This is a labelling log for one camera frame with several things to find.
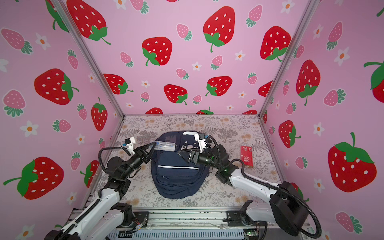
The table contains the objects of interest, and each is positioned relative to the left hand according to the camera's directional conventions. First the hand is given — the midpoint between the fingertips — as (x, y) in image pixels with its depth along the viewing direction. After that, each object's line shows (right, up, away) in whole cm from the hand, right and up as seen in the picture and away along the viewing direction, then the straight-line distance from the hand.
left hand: (156, 145), depth 70 cm
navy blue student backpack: (+6, -20, +14) cm, 25 cm away
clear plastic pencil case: (+4, -1, +2) cm, 4 cm away
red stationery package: (+53, -11, +28) cm, 60 cm away
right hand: (+11, -3, -2) cm, 12 cm away
